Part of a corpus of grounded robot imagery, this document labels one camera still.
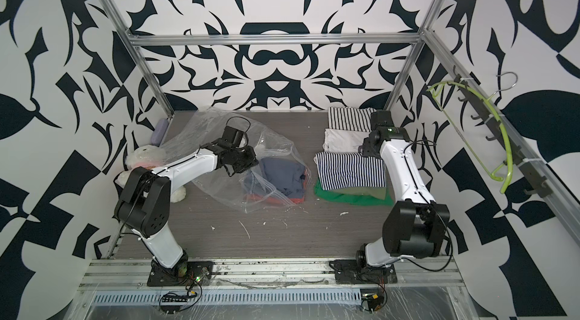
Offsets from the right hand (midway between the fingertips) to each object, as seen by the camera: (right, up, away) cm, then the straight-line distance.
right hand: (380, 147), depth 84 cm
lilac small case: (-97, +6, +28) cm, 101 cm away
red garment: (-32, -19, 0) cm, 37 cm away
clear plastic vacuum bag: (-57, -18, +6) cm, 60 cm away
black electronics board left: (-68, -48, -15) cm, 84 cm away
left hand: (-46, -4, +9) cm, 47 cm away
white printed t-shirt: (-9, +2, +21) cm, 23 cm away
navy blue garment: (-37, -12, +6) cm, 40 cm away
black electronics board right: (-7, -46, -12) cm, 48 cm away
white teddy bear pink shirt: (-88, -4, +6) cm, 88 cm away
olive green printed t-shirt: (0, -17, +4) cm, 18 cm away
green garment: (-15, -18, +5) cm, 24 cm away
